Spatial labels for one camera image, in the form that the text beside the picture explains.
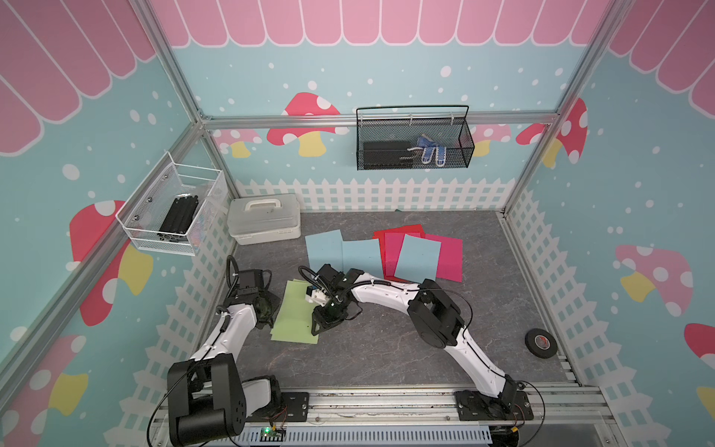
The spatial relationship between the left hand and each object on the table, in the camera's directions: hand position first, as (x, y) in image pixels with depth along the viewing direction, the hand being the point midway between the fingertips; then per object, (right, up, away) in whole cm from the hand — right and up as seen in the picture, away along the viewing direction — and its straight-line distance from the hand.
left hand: (274, 309), depth 88 cm
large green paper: (+7, -8, -3) cm, 11 cm away
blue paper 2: (+29, +16, +18) cm, 37 cm away
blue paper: (+13, +19, +21) cm, 31 cm away
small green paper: (+5, -3, +6) cm, 9 cm away
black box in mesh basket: (+37, +51, +6) cm, 63 cm away
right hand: (+14, -6, -2) cm, 16 cm away
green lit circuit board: (+3, -29, -15) cm, 33 cm away
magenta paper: (+40, +20, +21) cm, 49 cm away
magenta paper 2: (+61, +13, +17) cm, 65 cm away
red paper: (+51, +26, +28) cm, 63 cm away
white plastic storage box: (-10, +30, +18) cm, 36 cm away
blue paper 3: (+50, +15, +18) cm, 55 cm away
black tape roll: (+84, -10, -3) cm, 84 cm away
